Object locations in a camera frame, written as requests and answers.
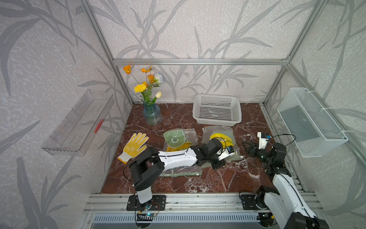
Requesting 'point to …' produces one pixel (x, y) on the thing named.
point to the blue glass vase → (151, 112)
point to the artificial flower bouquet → (146, 88)
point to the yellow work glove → (133, 147)
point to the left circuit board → (145, 217)
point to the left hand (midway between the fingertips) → (224, 161)
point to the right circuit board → (266, 219)
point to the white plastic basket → (218, 109)
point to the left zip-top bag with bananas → (179, 139)
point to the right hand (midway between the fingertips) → (245, 142)
